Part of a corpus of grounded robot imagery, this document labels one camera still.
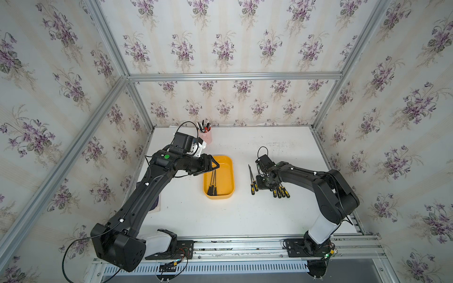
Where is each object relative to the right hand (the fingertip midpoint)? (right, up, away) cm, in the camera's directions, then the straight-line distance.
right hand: (261, 186), depth 93 cm
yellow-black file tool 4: (-5, +1, 0) cm, 5 cm away
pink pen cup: (-31, +27, +12) cm, 43 cm away
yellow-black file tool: (-27, -1, -5) cm, 28 cm away
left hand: (-23, +13, -21) cm, 34 cm away
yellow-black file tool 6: (+6, -2, -3) cm, 8 cm away
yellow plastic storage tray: (-20, +4, +2) cm, 20 cm away
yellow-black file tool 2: (-26, +1, 0) cm, 26 cm away
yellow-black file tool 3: (-25, 0, -2) cm, 25 cm away
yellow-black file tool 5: (-5, +3, -9) cm, 10 cm away
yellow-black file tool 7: (+12, -2, -3) cm, 13 cm away
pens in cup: (-32, +32, +13) cm, 47 cm away
